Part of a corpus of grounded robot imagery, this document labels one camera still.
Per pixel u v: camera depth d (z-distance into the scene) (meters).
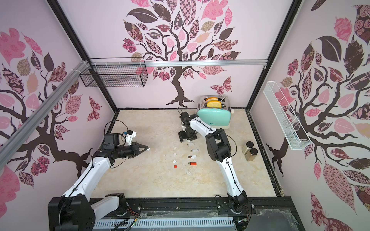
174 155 0.93
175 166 0.88
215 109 0.97
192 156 0.92
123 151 0.69
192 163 0.90
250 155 0.85
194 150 0.95
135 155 0.72
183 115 0.85
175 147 0.97
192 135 0.89
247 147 0.88
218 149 0.61
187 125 0.79
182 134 0.90
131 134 0.76
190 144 0.98
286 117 0.71
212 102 0.97
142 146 0.78
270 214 0.72
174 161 0.90
